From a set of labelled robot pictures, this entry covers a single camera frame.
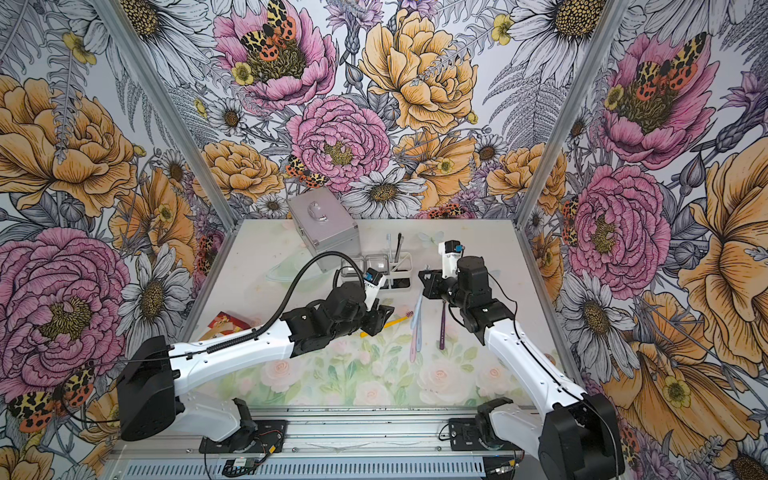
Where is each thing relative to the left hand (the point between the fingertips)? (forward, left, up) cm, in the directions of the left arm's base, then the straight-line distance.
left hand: (381, 312), depth 79 cm
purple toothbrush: (+2, -18, -15) cm, 24 cm away
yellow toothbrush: (+8, -9, -16) cm, 20 cm away
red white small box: (+3, +47, -12) cm, 48 cm away
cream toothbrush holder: (+19, -4, -6) cm, 21 cm away
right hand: (+7, -10, +4) cm, 13 cm away
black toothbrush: (+24, -5, -2) cm, 25 cm away
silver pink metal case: (+33, +18, -2) cm, 38 cm away
